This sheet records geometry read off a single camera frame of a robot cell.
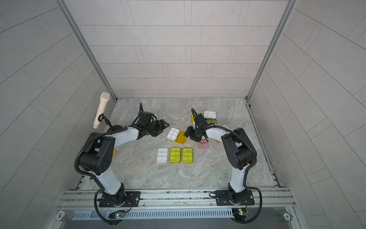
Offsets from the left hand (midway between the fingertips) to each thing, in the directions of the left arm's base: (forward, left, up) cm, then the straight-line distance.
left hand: (169, 126), depth 94 cm
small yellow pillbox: (-6, -15, +17) cm, 23 cm away
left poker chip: (-48, +41, 0) cm, 63 cm away
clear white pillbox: (-19, +3, -4) cm, 19 cm away
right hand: (-5, -12, -4) cm, 13 cm away
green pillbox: (-18, -5, -4) cm, 19 cm away
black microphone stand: (-3, +37, +9) cm, 38 cm away
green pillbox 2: (-18, -12, -4) cm, 23 cm away
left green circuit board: (-47, +20, -3) cm, 51 cm away
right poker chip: (-48, -56, +2) cm, 74 cm away
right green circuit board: (-47, -38, -5) cm, 61 cm away
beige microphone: (+3, +34, +23) cm, 41 cm away
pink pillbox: (-11, -23, -6) cm, 26 cm away
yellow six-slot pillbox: (-4, -5, -4) cm, 8 cm away
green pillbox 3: (+11, -30, -4) cm, 32 cm away
